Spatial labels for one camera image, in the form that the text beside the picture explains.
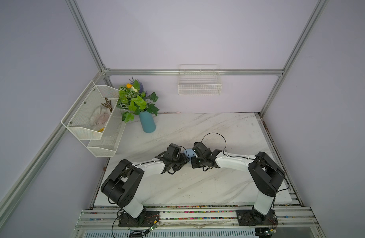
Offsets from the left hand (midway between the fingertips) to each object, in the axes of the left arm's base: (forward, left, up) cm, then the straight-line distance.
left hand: (189, 160), depth 91 cm
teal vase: (+28, +30, +6) cm, 41 cm away
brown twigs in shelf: (+20, +46, +29) cm, 58 cm away
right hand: (-1, -3, -2) cm, 4 cm away
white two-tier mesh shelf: (+9, +49, +27) cm, 57 cm away
